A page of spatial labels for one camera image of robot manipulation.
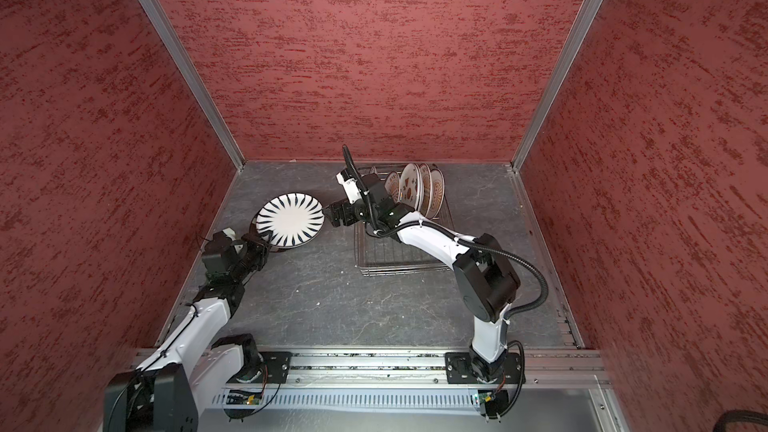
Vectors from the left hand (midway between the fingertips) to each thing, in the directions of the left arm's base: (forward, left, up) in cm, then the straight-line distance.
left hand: (276, 234), depth 85 cm
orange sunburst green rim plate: (+13, -48, +4) cm, 50 cm away
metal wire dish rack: (0, -30, -12) cm, 32 cm away
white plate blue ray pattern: (+5, -4, -1) cm, 7 cm away
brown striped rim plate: (+6, -3, -1) cm, 7 cm away
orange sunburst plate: (+15, -45, +4) cm, 47 cm away
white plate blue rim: (+20, -40, -1) cm, 45 cm away
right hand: (+5, -17, +6) cm, 19 cm away
